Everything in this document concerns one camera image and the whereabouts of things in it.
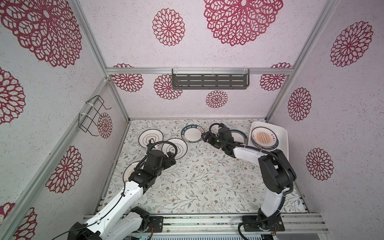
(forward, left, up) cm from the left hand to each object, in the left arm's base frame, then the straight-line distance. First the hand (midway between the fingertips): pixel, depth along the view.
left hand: (168, 158), depth 82 cm
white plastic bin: (+17, -75, -12) cm, 78 cm away
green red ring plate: (+28, -49, -17) cm, 59 cm away
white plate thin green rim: (+26, +15, -15) cm, 34 cm away
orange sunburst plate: (+24, -64, -13) cm, 70 cm away
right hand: (+17, -21, -2) cm, 27 cm away
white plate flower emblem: (+16, -6, -14) cm, 22 cm away
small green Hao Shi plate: (+29, -13, -16) cm, 36 cm away
